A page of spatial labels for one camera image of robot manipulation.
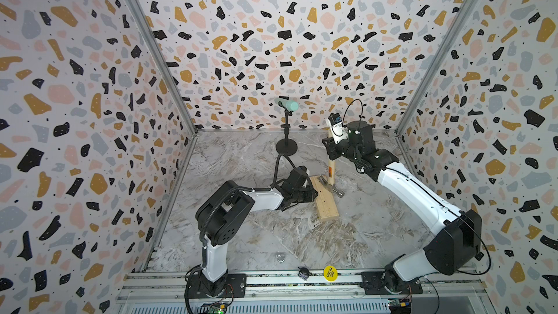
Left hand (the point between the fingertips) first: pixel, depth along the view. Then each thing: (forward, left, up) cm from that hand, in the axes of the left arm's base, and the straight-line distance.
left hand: (323, 194), depth 91 cm
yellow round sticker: (-29, 0, -5) cm, 29 cm away
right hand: (+10, -1, +24) cm, 26 cm away
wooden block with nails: (-3, -1, -1) cm, 3 cm away
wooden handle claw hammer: (+2, -3, +3) cm, 5 cm away
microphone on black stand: (+30, +16, -4) cm, 34 cm away
